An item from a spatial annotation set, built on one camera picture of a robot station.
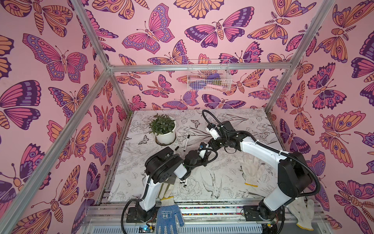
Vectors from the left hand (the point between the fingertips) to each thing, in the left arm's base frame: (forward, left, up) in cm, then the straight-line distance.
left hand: (211, 150), depth 92 cm
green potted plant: (+10, +31, +14) cm, 35 cm away
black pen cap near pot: (+4, +23, -4) cm, 23 cm away
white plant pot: (+7, +29, +3) cm, 30 cm away
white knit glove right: (-34, -44, -4) cm, 56 cm away
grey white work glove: (-24, +26, -5) cm, 36 cm away
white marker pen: (+12, +15, -4) cm, 20 cm away
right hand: (+1, +2, +7) cm, 7 cm away
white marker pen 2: (-19, +16, -4) cm, 25 cm away
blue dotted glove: (-35, +25, -4) cm, 43 cm away
